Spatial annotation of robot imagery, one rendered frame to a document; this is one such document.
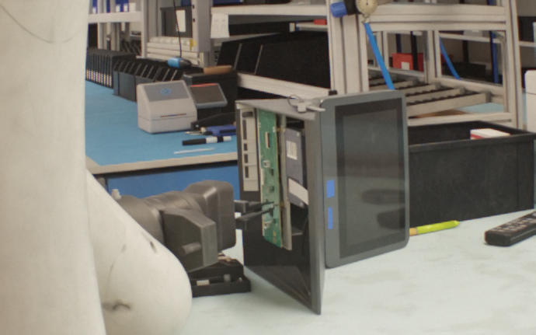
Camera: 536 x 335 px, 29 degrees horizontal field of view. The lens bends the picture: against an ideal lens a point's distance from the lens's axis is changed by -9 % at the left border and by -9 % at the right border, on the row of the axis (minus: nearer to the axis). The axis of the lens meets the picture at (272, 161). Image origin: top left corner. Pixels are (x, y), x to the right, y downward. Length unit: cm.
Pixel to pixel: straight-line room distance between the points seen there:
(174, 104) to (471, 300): 224
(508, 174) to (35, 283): 114
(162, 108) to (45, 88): 277
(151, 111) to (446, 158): 185
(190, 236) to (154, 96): 228
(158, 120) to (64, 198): 274
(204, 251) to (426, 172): 54
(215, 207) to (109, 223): 35
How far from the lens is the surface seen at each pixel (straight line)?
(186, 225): 109
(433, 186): 156
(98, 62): 543
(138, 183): 280
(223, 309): 121
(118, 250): 87
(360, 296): 123
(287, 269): 136
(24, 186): 56
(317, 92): 293
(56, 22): 55
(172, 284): 92
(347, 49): 286
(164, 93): 338
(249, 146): 135
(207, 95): 341
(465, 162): 158
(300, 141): 121
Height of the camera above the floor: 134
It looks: 9 degrees down
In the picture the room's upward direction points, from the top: 3 degrees counter-clockwise
